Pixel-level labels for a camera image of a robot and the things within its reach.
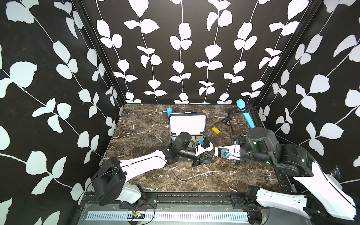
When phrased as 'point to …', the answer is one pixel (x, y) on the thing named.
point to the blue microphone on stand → (241, 103)
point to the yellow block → (215, 130)
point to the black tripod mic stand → (227, 118)
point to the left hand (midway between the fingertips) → (213, 158)
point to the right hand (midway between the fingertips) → (220, 141)
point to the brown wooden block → (204, 111)
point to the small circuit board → (135, 215)
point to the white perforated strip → (170, 216)
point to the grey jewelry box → (195, 123)
